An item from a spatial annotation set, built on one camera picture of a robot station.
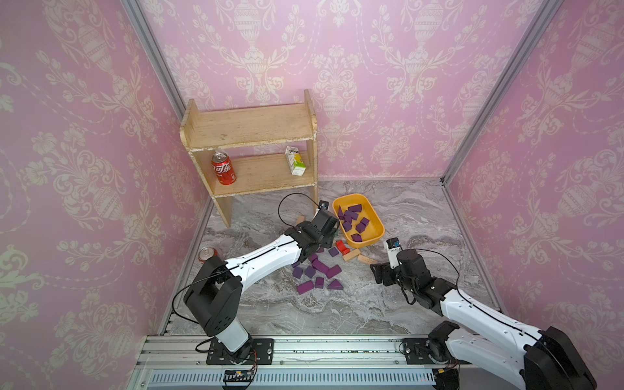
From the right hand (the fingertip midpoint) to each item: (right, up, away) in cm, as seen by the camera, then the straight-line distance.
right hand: (381, 263), depth 86 cm
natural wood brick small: (-9, +1, +9) cm, 13 cm away
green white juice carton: (-31, +37, +6) cm, 49 cm away
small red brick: (-13, +3, +11) cm, 17 cm away
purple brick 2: (-27, -9, +2) cm, 29 cm away
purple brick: (-4, +11, +17) cm, 21 cm away
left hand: (-21, +10, +2) cm, 23 cm away
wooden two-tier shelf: (-54, +46, +27) cm, 76 cm away
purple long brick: (-8, +16, +21) cm, 27 cm away
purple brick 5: (-30, -5, +4) cm, 31 cm away
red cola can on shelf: (-55, +33, -2) cm, 64 cm away
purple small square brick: (-22, -7, +2) cm, 23 cm away
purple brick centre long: (-23, -2, +7) cm, 24 cm away
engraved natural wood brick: (-4, 0, +7) cm, 8 cm away
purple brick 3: (-5, +19, +23) cm, 30 cm away
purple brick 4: (-6, +7, +14) cm, 17 cm away
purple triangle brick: (-17, -8, 0) cm, 18 cm away
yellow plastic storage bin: (+1, +10, +17) cm, 20 cm away
